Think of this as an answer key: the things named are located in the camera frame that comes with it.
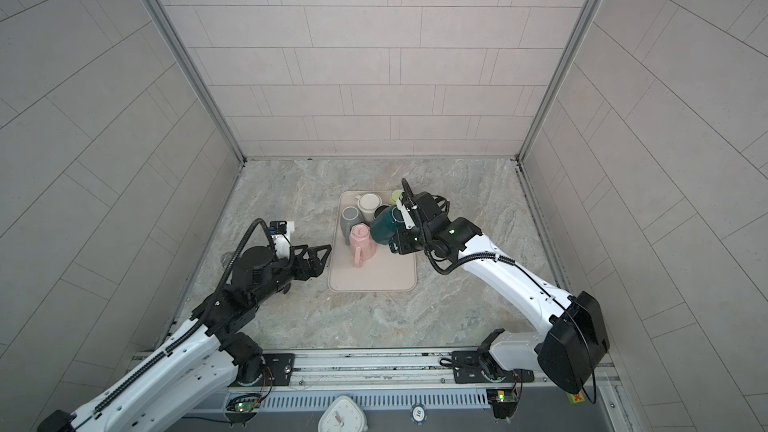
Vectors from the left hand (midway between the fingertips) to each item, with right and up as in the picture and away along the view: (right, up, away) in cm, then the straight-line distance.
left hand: (328, 246), depth 74 cm
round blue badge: (+22, -35, -8) cm, 42 cm away
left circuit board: (-16, -32, -10) cm, 37 cm away
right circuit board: (+42, -34, -6) cm, 54 cm away
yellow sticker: (+57, -32, -8) cm, 66 cm away
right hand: (+16, +1, +3) cm, 17 cm away
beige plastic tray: (+14, -9, +9) cm, 19 cm away
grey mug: (+3, +6, +15) cm, 17 cm away
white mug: (+8, +9, +20) cm, 23 cm away
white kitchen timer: (+6, -34, -11) cm, 36 cm away
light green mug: (+16, +12, +20) cm, 28 cm away
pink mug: (+7, -1, +10) cm, 12 cm away
